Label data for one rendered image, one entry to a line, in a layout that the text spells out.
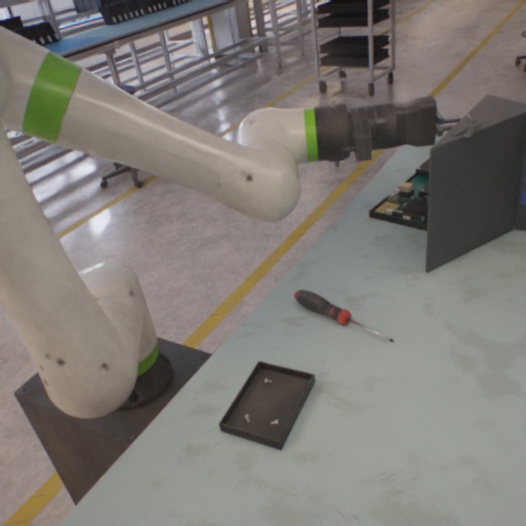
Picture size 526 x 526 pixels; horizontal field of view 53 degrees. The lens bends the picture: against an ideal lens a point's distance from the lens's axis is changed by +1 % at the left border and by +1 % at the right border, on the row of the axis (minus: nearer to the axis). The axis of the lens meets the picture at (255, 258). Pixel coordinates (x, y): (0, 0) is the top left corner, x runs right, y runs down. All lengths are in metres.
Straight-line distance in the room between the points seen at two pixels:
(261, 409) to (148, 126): 0.41
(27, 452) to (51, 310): 1.55
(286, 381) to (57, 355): 0.30
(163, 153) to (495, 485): 0.56
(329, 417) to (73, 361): 0.34
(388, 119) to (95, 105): 0.46
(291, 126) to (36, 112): 0.39
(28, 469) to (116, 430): 1.20
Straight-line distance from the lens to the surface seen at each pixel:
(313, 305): 0.77
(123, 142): 0.75
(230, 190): 0.78
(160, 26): 5.05
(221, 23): 7.40
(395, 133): 0.91
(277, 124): 0.89
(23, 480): 2.14
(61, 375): 0.75
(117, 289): 0.87
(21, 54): 0.76
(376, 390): 0.68
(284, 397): 0.67
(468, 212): 0.88
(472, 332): 0.76
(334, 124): 0.89
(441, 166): 0.79
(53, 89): 0.75
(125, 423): 0.99
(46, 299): 0.69
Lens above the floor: 1.50
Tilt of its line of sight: 32 degrees down
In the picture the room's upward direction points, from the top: 10 degrees counter-clockwise
